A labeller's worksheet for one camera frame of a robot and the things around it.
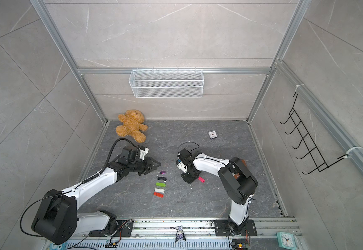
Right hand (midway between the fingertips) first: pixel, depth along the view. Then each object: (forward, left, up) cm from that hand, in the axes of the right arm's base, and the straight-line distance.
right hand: (191, 179), depth 90 cm
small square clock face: (+32, -17, +2) cm, 36 cm away
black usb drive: (0, +17, 0) cm, 17 cm away
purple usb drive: (+4, +17, +1) cm, 18 cm away
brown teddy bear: (+40, +40, +11) cm, 58 cm away
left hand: (+3, +16, +13) cm, 21 cm away
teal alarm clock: (-31, -42, +2) cm, 52 cm away
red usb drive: (-9, +19, +1) cm, 21 cm away
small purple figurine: (-28, +6, +4) cm, 29 cm away
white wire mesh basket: (+53, +15, +31) cm, 63 cm away
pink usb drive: (-1, -6, +1) cm, 6 cm away
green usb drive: (-3, +18, 0) cm, 18 cm away
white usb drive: (-7, +18, +1) cm, 19 cm away
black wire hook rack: (-10, -48, +34) cm, 60 cm away
